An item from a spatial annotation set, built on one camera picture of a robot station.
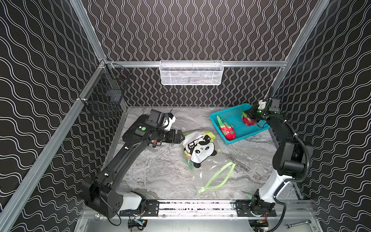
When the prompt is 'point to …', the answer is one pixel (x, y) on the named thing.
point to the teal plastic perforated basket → (234, 115)
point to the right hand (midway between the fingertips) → (245, 110)
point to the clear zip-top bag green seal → (204, 160)
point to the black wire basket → (104, 95)
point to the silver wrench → (288, 226)
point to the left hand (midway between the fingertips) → (181, 137)
